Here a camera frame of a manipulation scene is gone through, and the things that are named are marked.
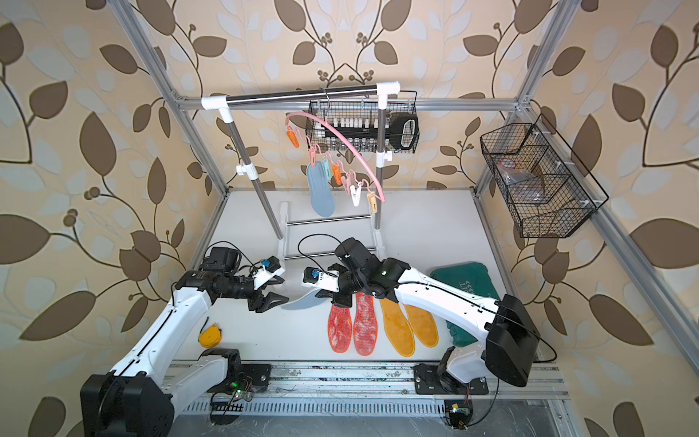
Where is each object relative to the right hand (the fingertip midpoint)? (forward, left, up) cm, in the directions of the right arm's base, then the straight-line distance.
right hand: (319, 288), depth 74 cm
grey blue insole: (-4, +4, -1) cm, 5 cm away
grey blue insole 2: (+32, +1, +6) cm, 32 cm away
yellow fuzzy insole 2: (-6, -22, -17) cm, 29 cm away
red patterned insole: (-6, -12, -17) cm, 22 cm away
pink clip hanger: (+58, -4, 0) cm, 59 cm away
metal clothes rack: (+12, +7, +3) cm, 14 cm away
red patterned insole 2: (-6, -4, -16) cm, 18 cm away
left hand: (+3, +12, -4) cm, 13 cm away
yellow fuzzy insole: (-5, -31, -18) cm, 36 cm away
